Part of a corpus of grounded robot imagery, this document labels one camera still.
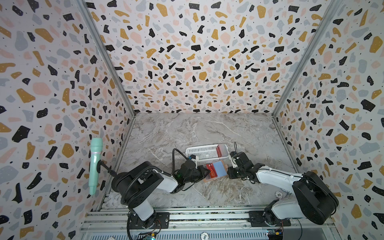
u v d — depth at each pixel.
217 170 0.91
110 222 0.74
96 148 0.63
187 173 0.70
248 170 0.68
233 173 0.80
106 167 0.70
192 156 0.85
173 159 0.72
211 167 0.90
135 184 0.47
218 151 0.97
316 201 0.43
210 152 1.00
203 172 0.79
